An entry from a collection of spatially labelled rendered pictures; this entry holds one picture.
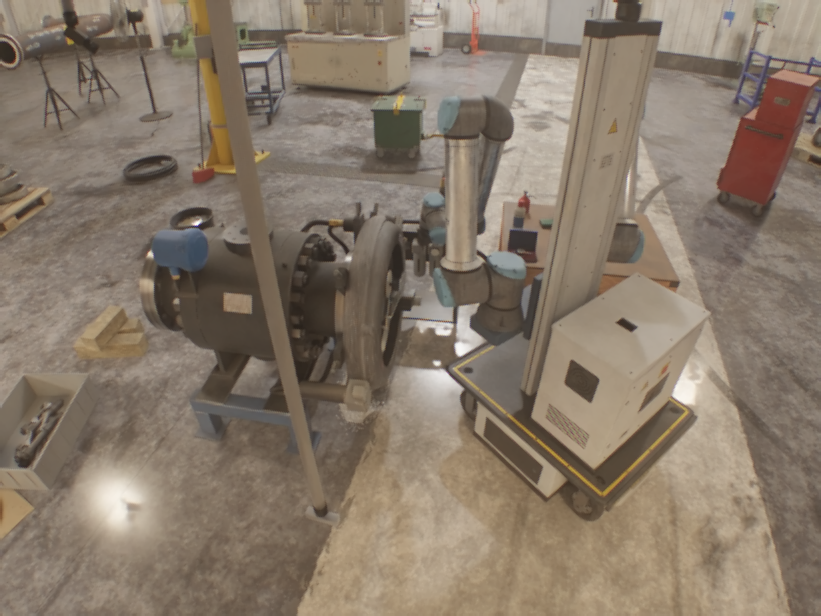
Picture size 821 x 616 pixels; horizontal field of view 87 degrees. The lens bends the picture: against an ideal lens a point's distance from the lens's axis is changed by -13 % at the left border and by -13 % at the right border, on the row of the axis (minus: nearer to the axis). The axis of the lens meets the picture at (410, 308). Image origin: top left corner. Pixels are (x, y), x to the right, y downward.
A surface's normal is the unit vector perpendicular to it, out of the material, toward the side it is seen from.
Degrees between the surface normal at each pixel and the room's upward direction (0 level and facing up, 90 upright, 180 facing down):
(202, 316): 76
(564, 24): 90
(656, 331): 0
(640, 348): 0
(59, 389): 90
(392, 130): 90
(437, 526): 0
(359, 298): 51
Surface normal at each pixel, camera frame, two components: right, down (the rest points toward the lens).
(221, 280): -0.11, -0.11
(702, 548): 0.00, -0.79
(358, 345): -0.14, 0.43
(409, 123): -0.09, 0.61
